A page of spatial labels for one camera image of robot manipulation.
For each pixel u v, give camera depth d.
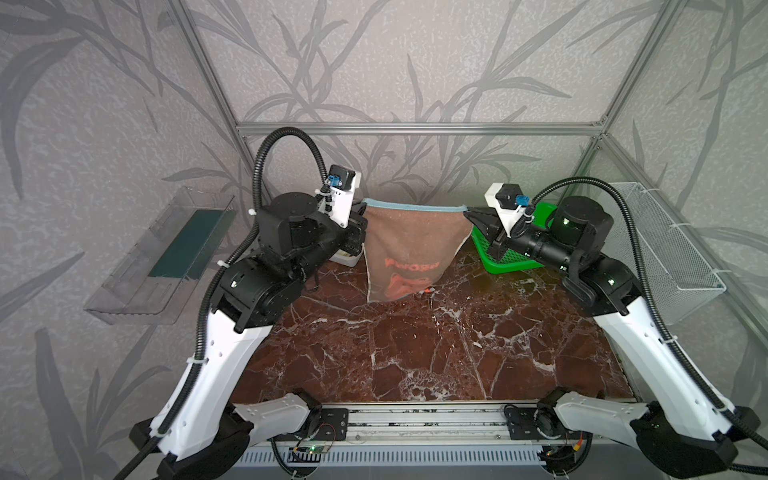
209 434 0.37
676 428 0.39
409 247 0.65
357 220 0.47
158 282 0.63
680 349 0.38
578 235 0.41
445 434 0.73
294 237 0.36
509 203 0.44
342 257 0.94
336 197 0.44
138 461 0.34
